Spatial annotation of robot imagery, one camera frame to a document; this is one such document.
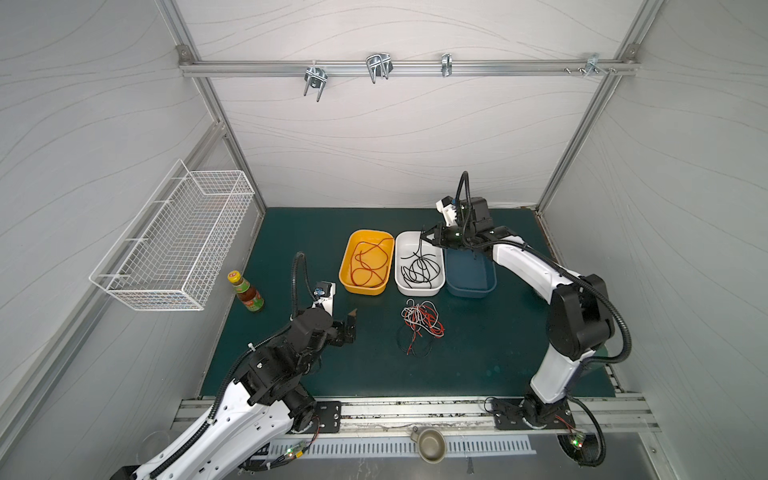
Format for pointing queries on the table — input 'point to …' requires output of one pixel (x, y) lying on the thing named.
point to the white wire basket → (168, 258)
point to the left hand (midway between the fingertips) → (344, 305)
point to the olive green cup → (432, 445)
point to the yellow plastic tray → (352, 237)
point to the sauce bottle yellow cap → (247, 294)
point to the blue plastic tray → (467, 276)
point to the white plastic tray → (407, 243)
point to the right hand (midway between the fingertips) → (426, 228)
